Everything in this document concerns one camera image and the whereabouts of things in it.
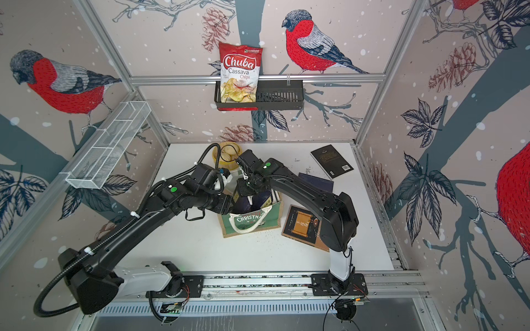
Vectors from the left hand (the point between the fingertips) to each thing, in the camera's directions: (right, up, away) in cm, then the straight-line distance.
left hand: (233, 199), depth 74 cm
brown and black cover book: (+28, -14, +14) cm, 35 cm away
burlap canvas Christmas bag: (+13, -6, -1) cm, 14 cm away
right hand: (+2, +2, +7) cm, 8 cm away
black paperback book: (+47, +14, +37) cm, 62 cm away
